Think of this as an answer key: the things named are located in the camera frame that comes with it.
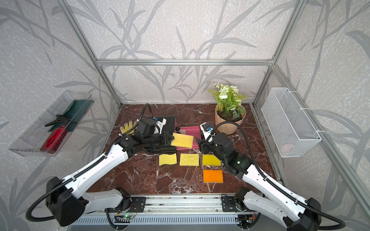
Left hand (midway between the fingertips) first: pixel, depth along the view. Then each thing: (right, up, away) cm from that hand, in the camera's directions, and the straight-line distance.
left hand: (175, 138), depth 75 cm
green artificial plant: (+31, +20, +10) cm, 38 cm away
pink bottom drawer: (+10, +1, +27) cm, 28 cm away
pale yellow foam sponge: (+4, -1, +2) cm, 5 cm away
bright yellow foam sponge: (+20, -16, +14) cm, 29 cm away
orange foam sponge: (+21, -23, +8) cm, 32 cm away
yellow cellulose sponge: (+7, -16, +14) cm, 22 cm away
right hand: (+13, +3, -3) cm, 14 cm away
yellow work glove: (-41, +3, +30) cm, 51 cm away
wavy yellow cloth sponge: (-7, -15, +14) cm, 21 cm away
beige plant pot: (+38, +12, +19) cm, 44 cm away
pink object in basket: (+56, -5, -4) cm, 56 cm away
